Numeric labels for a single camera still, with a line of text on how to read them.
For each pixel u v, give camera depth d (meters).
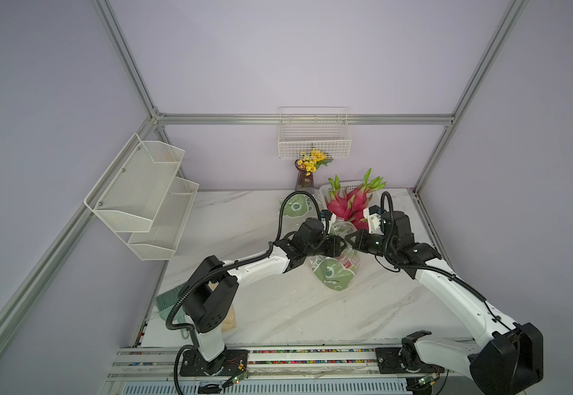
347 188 1.11
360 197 1.04
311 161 0.98
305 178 1.04
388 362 0.73
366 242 0.69
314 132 0.95
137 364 0.75
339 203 0.99
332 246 0.73
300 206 1.01
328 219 0.75
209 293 0.47
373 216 0.72
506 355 0.38
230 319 0.83
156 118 0.91
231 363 0.72
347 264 0.82
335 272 0.82
